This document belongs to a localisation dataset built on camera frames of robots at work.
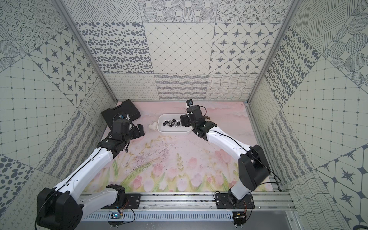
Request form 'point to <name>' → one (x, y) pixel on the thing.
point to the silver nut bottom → (170, 121)
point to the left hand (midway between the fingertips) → (134, 126)
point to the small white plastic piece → (154, 126)
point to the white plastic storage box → (162, 128)
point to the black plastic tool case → (110, 115)
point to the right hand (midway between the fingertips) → (191, 115)
